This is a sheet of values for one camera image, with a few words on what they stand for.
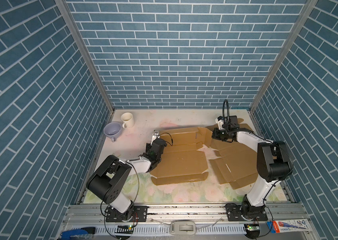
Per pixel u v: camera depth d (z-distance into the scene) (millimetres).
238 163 963
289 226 696
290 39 820
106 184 445
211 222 723
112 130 1042
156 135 805
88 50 872
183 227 680
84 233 677
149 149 722
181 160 927
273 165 499
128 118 1036
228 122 788
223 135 845
